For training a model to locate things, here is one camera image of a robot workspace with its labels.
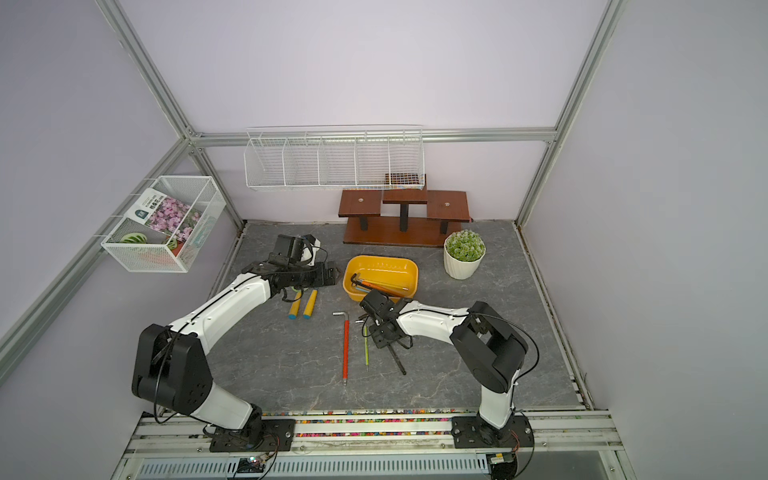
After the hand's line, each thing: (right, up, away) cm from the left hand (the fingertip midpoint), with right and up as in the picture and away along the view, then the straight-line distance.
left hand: (331, 276), depth 87 cm
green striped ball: (-44, +11, -16) cm, 48 cm away
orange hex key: (+15, -6, +15) cm, 22 cm away
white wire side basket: (-38, +7, -15) cm, 41 cm away
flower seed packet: (-40, +17, -12) cm, 45 cm away
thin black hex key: (+6, -3, +15) cm, 17 cm away
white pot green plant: (+40, +7, +8) cm, 42 cm away
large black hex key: (+19, -24, -1) cm, 31 cm away
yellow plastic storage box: (+19, -2, +18) cm, 26 cm away
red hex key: (+4, -21, +2) cm, 22 cm away
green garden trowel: (-14, -13, +6) cm, 20 cm away
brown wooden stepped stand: (+22, +20, +25) cm, 39 cm away
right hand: (+15, -18, +4) cm, 24 cm away
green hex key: (+10, -21, +2) cm, 24 cm away
